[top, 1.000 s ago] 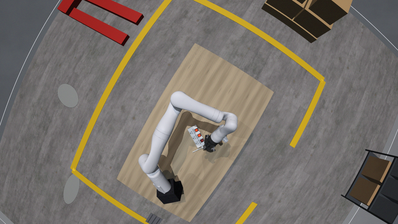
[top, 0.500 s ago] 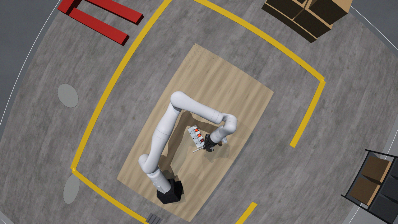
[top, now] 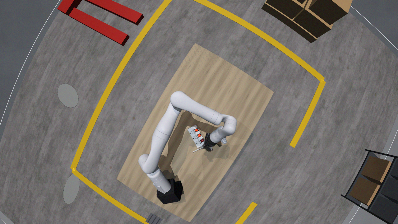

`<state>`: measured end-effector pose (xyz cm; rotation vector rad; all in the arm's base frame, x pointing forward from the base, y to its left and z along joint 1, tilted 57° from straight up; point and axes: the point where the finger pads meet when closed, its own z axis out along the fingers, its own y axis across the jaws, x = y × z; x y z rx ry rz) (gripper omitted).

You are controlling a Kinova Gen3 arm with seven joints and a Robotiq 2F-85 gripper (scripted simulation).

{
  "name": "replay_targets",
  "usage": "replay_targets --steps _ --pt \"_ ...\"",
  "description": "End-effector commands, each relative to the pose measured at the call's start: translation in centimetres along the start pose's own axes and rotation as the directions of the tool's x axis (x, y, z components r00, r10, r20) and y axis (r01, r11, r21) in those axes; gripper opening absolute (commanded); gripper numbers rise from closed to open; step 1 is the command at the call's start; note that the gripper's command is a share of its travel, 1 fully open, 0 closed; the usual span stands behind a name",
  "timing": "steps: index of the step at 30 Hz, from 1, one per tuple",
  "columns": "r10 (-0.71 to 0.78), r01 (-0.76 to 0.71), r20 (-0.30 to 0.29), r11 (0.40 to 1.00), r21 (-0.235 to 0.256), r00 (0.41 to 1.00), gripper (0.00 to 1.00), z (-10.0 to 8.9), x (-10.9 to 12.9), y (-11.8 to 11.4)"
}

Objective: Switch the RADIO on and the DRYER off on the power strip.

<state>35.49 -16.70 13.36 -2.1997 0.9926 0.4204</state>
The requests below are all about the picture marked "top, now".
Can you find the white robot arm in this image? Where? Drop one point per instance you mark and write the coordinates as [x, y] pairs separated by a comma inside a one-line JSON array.
[[180, 101]]

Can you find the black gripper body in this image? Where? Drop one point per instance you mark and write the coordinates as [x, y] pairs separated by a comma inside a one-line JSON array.
[[210, 142]]

